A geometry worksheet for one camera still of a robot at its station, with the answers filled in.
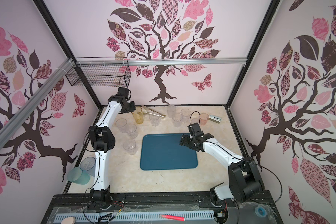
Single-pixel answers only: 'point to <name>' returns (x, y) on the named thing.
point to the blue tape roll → (260, 211)
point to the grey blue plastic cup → (87, 164)
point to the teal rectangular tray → (161, 151)
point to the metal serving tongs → (159, 115)
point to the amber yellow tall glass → (138, 115)
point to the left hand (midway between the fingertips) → (132, 110)
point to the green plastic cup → (75, 174)
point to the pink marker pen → (172, 217)
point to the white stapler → (216, 119)
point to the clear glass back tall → (171, 109)
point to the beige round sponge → (69, 220)
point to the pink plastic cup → (204, 117)
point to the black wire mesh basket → (100, 72)
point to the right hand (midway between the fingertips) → (184, 142)
